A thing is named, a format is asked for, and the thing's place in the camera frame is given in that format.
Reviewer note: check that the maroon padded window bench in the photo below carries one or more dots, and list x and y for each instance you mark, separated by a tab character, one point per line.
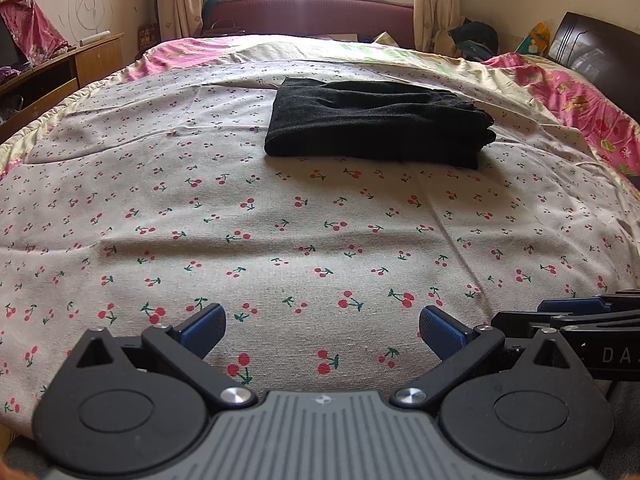
325	17

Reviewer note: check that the white roll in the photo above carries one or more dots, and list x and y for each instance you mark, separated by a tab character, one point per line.
95	37

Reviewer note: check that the black television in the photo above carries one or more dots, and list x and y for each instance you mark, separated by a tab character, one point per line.
6	45

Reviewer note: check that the green yellow cartoon bag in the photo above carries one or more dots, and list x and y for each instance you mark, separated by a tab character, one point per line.
534	40

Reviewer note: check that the red box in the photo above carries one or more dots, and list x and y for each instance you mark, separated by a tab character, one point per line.
148	35

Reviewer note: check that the black pants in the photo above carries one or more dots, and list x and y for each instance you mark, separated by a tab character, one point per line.
370	120

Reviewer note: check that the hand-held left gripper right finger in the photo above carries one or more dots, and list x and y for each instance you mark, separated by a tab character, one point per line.
442	332

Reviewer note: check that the purple cloth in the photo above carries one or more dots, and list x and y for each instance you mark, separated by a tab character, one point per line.
10	74

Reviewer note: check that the pink floral quilt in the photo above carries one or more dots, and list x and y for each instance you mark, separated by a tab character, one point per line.
590	105

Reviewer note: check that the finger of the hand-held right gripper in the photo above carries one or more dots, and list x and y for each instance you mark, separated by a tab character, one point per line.
520	324
575	306

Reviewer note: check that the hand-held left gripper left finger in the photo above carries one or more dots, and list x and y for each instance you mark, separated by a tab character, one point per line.
205	327

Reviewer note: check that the pale yellow pink bed cover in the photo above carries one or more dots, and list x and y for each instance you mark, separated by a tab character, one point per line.
300	47

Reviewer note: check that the brown handbag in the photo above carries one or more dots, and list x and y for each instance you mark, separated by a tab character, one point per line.
225	27

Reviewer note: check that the cherry print bed sheet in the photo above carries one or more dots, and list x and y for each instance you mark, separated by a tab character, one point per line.
300	220

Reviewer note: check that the pale yellow checked cloth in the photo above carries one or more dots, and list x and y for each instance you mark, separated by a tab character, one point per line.
387	39

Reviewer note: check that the pile of clothes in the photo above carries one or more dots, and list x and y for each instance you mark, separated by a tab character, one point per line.
472	35

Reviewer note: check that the dark wooden headboard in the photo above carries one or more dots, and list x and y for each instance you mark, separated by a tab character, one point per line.
595	45

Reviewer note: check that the beige patterned curtain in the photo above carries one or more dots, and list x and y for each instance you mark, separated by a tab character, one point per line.
180	0
435	5

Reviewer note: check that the pink patterned cloth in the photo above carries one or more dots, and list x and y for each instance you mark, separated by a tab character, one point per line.
30	30

